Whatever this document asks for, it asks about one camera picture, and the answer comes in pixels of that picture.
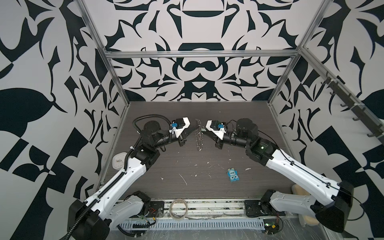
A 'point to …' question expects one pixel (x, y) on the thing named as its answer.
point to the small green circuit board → (271, 226)
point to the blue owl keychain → (232, 174)
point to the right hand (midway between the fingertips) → (204, 129)
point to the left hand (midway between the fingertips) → (197, 121)
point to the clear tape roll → (170, 209)
